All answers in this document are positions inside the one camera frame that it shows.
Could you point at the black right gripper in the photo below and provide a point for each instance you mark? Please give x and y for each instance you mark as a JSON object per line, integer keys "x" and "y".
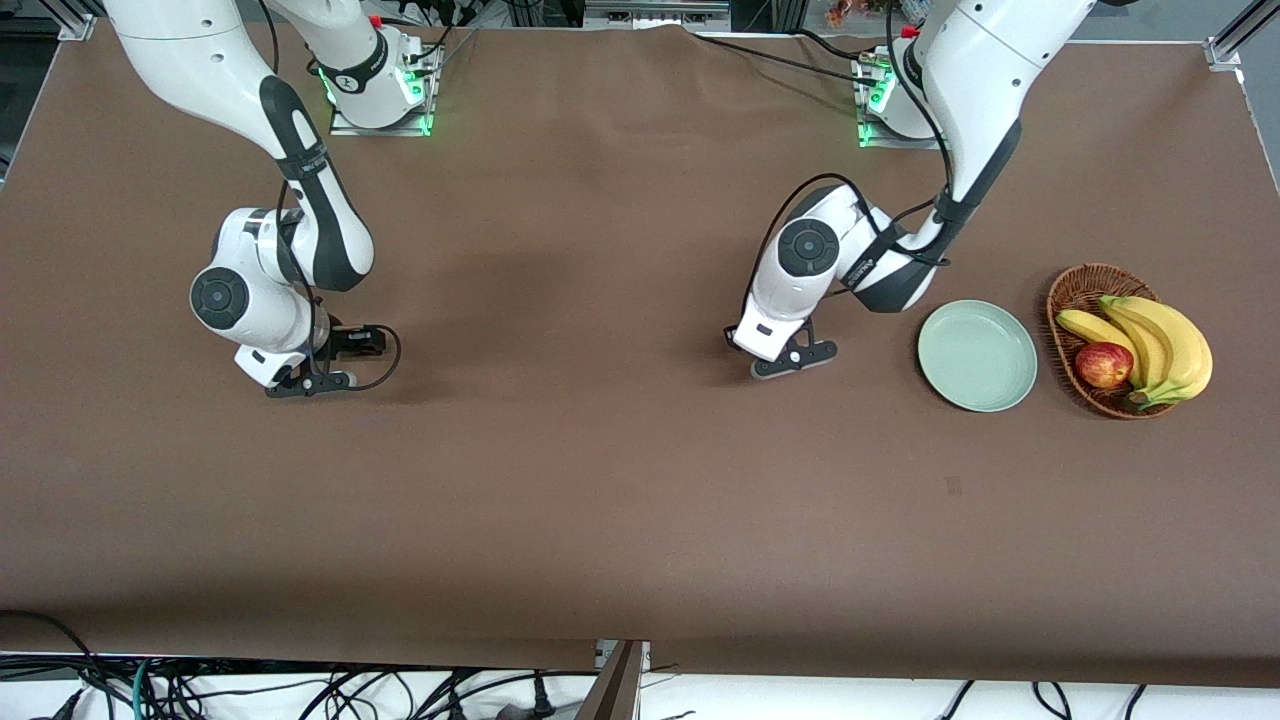
{"x": 352, "y": 343}

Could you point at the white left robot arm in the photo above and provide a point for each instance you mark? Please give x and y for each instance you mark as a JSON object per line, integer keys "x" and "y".
{"x": 985, "y": 60}

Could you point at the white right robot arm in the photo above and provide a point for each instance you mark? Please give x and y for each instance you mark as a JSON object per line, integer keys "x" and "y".
{"x": 170, "y": 50}

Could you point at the pale green round plate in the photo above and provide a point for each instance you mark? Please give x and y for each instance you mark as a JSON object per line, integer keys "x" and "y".
{"x": 975, "y": 355}

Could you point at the brown table cover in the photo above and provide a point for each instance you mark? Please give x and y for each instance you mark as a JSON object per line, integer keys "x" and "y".
{"x": 640, "y": 520}

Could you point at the brown wicker basket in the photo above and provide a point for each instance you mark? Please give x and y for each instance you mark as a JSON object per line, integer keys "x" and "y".
{"x": 1075, "y": 290}

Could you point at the red apple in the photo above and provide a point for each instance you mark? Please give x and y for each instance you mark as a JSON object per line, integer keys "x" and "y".
{"x": 1103, "y": 365}

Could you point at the yellow banana bunch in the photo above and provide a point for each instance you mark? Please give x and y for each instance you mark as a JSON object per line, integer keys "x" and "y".
{"x": 1180, "y": 350}

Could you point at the metal frame rail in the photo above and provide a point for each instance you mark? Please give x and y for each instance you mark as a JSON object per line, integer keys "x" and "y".
{"x": 660, "y": 14}

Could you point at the aluminium table frame post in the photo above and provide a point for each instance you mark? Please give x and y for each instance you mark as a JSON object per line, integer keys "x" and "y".
{"x": 615, "y": 690}

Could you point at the aluminium frame profile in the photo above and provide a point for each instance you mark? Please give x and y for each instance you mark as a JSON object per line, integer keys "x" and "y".
{"x": 78, "y": 25}
{"x": 1225, "y": 48}

